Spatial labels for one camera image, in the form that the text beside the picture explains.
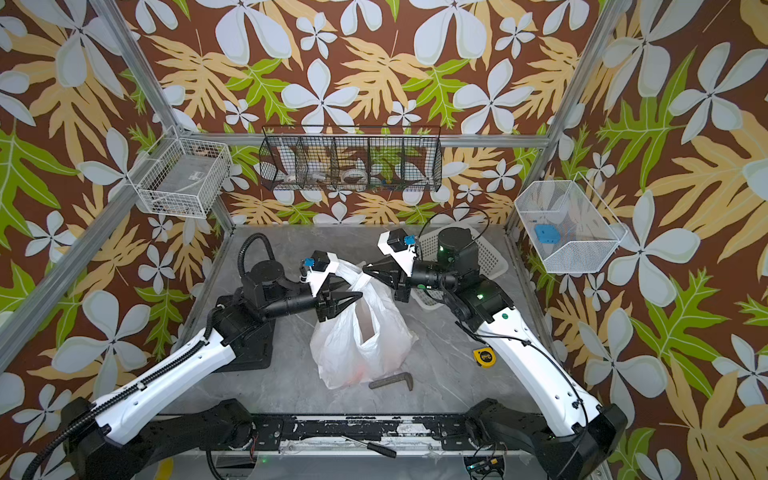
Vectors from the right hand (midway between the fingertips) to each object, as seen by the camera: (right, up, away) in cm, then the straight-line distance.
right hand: (367, 269), depth 61 cm
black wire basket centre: (-7, +35, +37) cm, 51 cm away
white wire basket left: (-56, +26, +25) cm, 67 cm away
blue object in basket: (+49, +9, +21) cm, 54 cm away
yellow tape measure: (+33, -26, +24) cm, 48 cm away
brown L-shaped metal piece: (+10, -31, +22) cm, 39 cm away
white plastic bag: (0, -16, +3) cm, 16 cm away
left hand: (-2, -3, +4) cm, 6 cm away
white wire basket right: (+57, +9, +16) cm, 60 cm away
